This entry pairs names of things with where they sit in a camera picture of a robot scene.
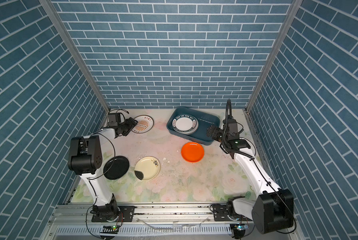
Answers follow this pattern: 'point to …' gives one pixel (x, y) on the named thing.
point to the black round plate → (116, 167)
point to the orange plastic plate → (192, 152)
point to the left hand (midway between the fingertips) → (135, 123)
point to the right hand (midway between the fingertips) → (212, 128)
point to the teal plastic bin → (205, 119)
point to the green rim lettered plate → (185, 124)
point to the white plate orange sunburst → (145, 124)
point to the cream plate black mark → (147, 168)
